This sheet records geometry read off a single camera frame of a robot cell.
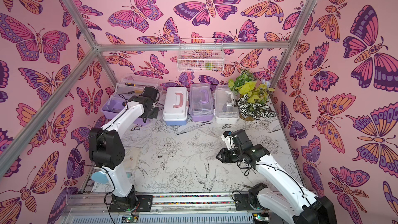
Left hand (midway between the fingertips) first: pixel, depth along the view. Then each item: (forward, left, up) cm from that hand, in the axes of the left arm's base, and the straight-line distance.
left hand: (152, 112), depth 93 cm
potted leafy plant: (+1, -57, +11) cm, 58 cm away
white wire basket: (+28, -29, +21) cm, 46 cm away
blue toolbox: (+8, -13, -2) cm, 15 cm away
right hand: (-26, -39, -3) cm, 47 cm away
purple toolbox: (+11, +16, +9) cm, 22 cm away
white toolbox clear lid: (+13, -46, -10) cm, 49 cm away
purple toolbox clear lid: (+11, -29, -1) cm, 31 cm away
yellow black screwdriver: (+14, +12, +10) cm, 21 cm away
